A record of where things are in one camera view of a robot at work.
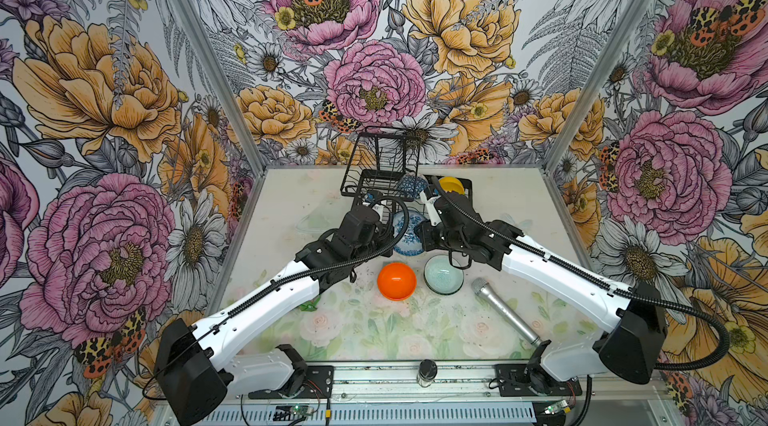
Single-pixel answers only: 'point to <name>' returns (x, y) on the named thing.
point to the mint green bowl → (441, 277)
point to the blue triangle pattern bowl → (412, 185)
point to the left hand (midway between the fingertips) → (389, 237)
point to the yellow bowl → (451, 183)
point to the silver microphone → (482, 286)
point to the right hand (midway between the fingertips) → (420, 238)
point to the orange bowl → (396, 281)
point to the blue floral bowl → (411, 244)
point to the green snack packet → (310, 305)
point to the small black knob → (427, 370)
